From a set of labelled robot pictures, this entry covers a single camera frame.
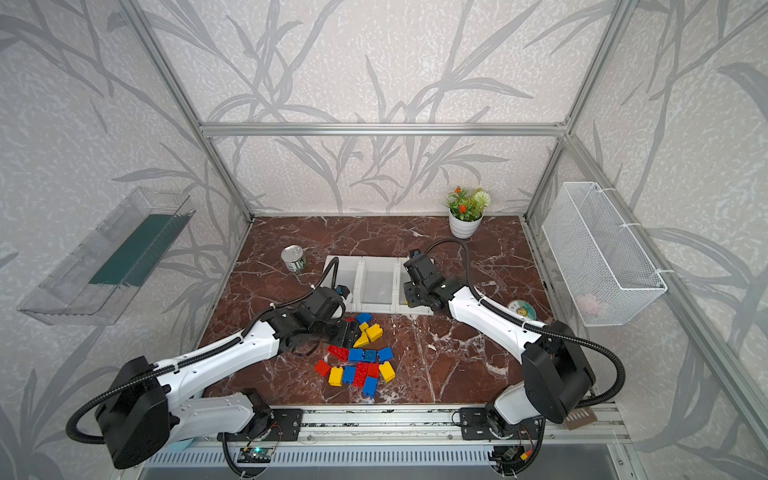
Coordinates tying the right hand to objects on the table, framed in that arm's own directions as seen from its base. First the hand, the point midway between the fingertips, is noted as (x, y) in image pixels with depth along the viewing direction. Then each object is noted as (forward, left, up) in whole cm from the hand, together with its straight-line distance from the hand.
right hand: (416, 278), depth 87 cm
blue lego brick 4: (-24, +19, -11) cm, 32 cm away
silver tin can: (+13, +42, -7) cm, 45 cm away
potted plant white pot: (+27, -19, -9) cm, 34 cm away
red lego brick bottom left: (-22, +27, -11) cm, 36 cm away
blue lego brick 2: (-19, +13, -10) cm, 25 cm away
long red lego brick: (-18, +22, -11) cm, 31 cm away
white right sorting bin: (+4, +4, -5) cm, 8 cm away
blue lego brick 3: (-18, +9, -12) cm, 23 cm away
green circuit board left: (-42, +40, -13) cm, 59 cm away
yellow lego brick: (-13, +12, -10) cm, 20 cm away
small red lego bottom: (-23, +12, -10) cm, 28 cm away
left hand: (-12, +17, -3) cm, 21 cm away
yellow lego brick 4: (-23, +8, -10) cm, 27 cm away
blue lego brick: (-19, +17, -9) cm, 27 cm away
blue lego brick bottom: (-27, +13, -12) cm, 32 cm away
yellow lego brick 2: (-16, +15, -7) cm, 23 cm away
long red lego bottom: (-24, +15, -10) cm, 30 cm away
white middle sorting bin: (+6, +13, -13) cm, 19 cm away
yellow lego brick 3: (-25, +22, -9) cm, 34 cm away
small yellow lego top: (-11, +16, -9) cm, 21 cm away
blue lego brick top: (-7, +16, -11) cm, 21 cm away
